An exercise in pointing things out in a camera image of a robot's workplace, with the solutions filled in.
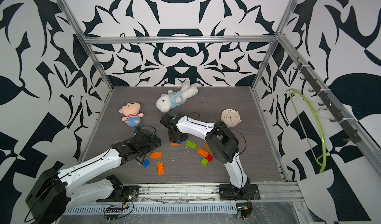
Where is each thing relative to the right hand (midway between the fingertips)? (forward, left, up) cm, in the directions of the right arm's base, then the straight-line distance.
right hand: (176, 138), depth 90 cm
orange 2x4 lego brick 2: (-8, -16, -2) cm, 18 cm away
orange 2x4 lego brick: (-17, +7, -2) cm, 18 cm away
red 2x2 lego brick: (-11, -19, -2) cm, 22 cm away
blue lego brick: (-3, -2, -1) cm, 3 cm away
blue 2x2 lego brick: (-14, +16, -1) cm, 21 cm away
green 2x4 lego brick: (-3, -9, -1) cm, 10 cm away
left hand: (-3, +11, +4) cm, 12 cm away
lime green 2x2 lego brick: (-13, -16, -2) cm, 21 cm away
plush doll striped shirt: (+17, +29, +5) cm, 34 cm away
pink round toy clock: (+14, -36, -1) cm, 38 cm away
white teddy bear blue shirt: (+24, +8, +5) cm, 25 cm away
